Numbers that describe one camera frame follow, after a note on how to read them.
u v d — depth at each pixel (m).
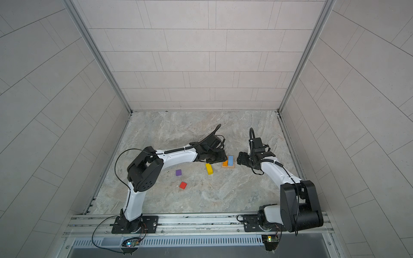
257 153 0.69
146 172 0.49
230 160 0.90
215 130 0.69
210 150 0.72
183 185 0.83
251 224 0.71
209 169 0.87
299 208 0.41
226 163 0.88
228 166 0.89
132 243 0.64
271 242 0.68
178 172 0.87
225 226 0.72
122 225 0.61
